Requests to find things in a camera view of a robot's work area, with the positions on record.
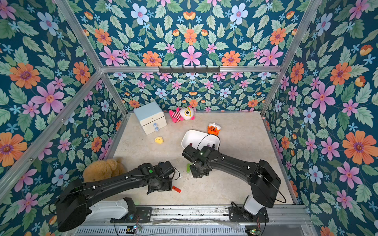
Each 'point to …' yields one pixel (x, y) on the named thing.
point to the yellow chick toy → (159, 140)
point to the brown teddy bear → (103, 168)
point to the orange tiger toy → (213, 129)
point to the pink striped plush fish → (182, 113)
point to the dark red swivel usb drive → (190, 144)
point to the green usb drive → (188, 168)
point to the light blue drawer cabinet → (151, 116)
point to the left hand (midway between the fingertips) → (169, 188)
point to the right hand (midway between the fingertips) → (198, 172)
